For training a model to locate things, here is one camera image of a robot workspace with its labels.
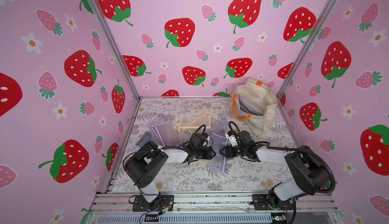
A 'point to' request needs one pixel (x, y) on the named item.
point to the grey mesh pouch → (250, 109)
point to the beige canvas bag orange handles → (254, 102)
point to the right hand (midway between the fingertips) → (221, 152)
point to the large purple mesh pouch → (218, 162)
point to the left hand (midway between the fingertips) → (215, 154)
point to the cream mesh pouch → (188, 124)
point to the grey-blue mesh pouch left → (146, 138)
